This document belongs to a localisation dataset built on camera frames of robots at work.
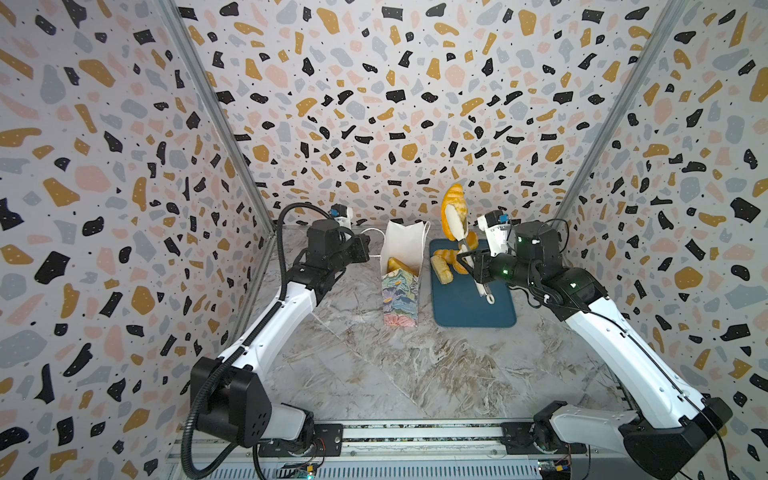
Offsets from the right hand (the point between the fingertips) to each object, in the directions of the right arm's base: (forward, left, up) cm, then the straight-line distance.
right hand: (457, 252), depth 67 cm
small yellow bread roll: (+15, +15, -24) cm, 32 cm away
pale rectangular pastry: (+17, -1, -30) cm, 35 cm away
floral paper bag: (+2, +13, -17) cm, 22 cm away
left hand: (+11, +21, -5) cm, 24 cm away
